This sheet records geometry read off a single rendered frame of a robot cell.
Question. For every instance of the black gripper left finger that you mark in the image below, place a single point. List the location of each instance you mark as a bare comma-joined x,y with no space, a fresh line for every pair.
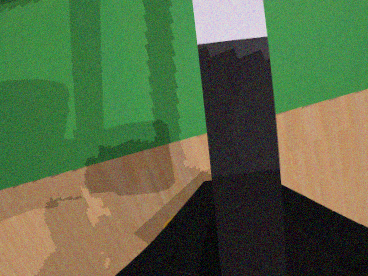
188,244

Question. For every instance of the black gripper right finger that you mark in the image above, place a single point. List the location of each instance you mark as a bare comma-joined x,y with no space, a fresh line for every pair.
320,242

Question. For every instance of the green putting mat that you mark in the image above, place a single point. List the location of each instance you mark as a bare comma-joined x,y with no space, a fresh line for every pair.
85,81

